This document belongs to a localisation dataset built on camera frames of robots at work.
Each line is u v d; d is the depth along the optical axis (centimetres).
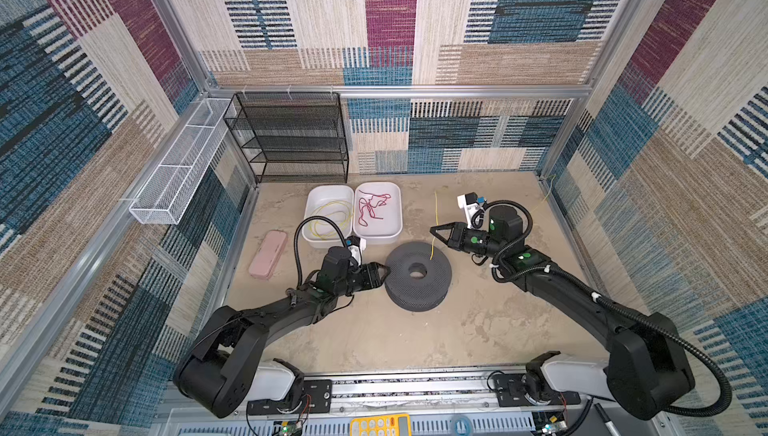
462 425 70
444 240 75
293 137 109
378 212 108
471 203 73
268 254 97
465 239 70
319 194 108
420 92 187
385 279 80
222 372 42
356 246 81
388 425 69
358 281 75
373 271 77
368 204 110
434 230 78
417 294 87
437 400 73
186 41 81
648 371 41
